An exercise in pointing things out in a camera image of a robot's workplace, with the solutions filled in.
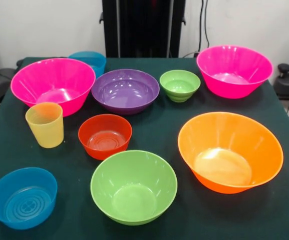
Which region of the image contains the dark green table cloth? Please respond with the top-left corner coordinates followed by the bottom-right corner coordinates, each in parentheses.
top-left (0, 57), bottom-right (289, 240)

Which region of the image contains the purple plastic bowl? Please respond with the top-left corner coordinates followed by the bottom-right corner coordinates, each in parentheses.
top-left (91, 69), bottom-right (160, 116)

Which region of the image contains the red plastic bowl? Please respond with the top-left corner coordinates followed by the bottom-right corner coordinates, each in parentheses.
top-left (78, 114), bottom-right (133, 161)

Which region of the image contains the small green bowl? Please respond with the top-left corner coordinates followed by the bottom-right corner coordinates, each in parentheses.
top-left (159, 69), bottom-right (201, 103)

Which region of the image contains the large green bowl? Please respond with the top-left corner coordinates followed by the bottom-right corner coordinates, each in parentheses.
top-left (90, 149), bottom-right (178, 227)

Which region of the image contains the blue plastic bowl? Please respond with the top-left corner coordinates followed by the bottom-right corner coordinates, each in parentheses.
top-left (0, 167), bottom-right (58, 231)
top-left (68, 51), bottom-right (107, 79)

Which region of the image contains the orange plastic bowl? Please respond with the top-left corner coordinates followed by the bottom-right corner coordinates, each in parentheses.
top-left (177, 111), bottom-right (284, 195)

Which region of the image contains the yellow plastic cup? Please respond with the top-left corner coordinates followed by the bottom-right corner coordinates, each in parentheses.
top-left (25, 101), bottom-right (65, 149)

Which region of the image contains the pink plastic bowl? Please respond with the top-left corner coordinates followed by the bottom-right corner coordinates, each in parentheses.
top-left (10, 57), bottom-right (96, 118)
top-left (196, 44), bottom-right (274, 100)

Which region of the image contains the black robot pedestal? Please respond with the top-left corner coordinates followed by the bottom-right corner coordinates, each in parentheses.
top-left (99, 0), bottom-right (186, 59)

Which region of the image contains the black wall cable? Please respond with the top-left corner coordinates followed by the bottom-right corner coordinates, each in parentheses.
top-left (198, 0), bottom-right (205, 54)

